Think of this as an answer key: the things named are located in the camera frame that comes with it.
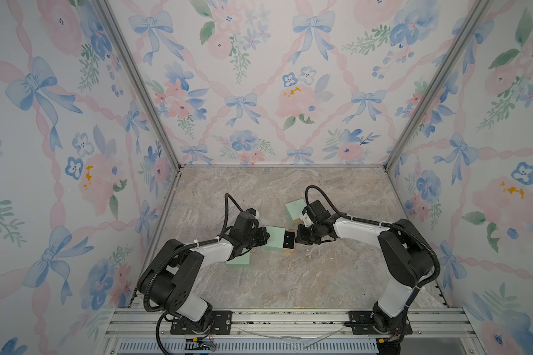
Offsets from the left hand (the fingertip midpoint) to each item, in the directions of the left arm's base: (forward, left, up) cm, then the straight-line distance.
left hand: (271, 234), depth 91 cm
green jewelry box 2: (+14, -11, -2) cm, 18 cm away
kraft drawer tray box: (-2, -7, -1) cm, 7 cm away
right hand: (-1, -10, -3) cm, 11 cm away
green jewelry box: (-2, -2, -1) cm, 3 cm away
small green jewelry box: (-11, +11, -1) cm, 15 cm away
